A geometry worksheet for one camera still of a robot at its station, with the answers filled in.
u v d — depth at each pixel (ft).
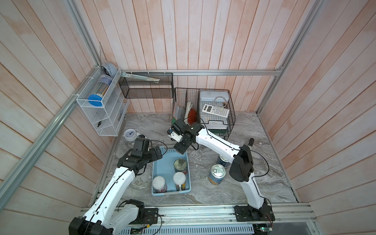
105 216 1.30
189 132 2.00
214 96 3.28
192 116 3.49
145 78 2.96
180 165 2.62
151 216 2.40
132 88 3.45
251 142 3.14
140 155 1.92
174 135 2.56
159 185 2.37
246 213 2.40
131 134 3.40
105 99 2.34
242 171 1.68
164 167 2.97
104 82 2.51
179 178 2.40
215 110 3.03
